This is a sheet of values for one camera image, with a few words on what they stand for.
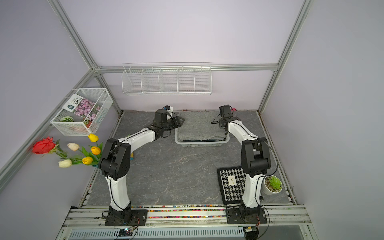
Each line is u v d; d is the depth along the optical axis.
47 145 0.59
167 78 0.99
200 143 0.94
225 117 0.76
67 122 0.70
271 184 0.74
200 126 0.97
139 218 0.75
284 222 0.73
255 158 0.53
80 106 0.74
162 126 0.78
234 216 0.74
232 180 0.81
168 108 0.89
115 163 0.52
